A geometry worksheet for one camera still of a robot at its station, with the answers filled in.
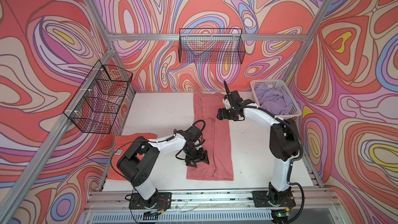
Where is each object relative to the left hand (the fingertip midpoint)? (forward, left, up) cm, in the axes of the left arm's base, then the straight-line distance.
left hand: (207, 163), depth 82 cm
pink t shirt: (+15, -7, -3) cm, 17 cm away
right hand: (+26, -12, +4) cm, 29 cm away
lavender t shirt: (+42, -50, +3) cm, 66 cm away
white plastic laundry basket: (+31, -59, +5) cm, 67 cm away
